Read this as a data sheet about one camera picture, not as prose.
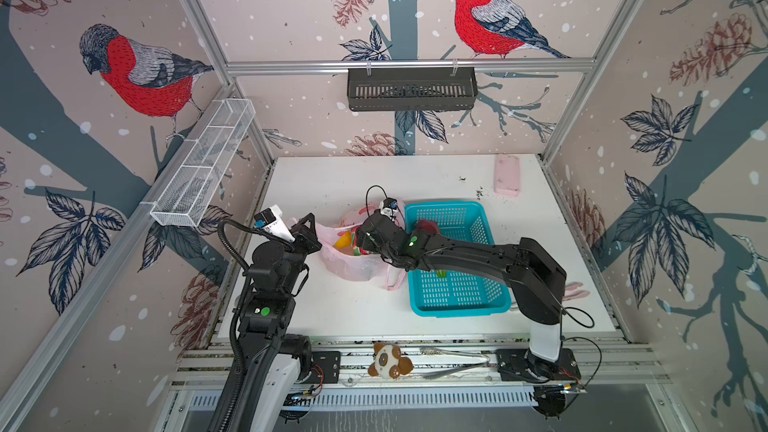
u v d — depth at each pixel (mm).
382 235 630
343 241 922
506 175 1175
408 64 923
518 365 731
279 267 528
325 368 731
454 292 860
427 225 913
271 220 610
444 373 729
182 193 715
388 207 762
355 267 744
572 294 845
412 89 1037
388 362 719
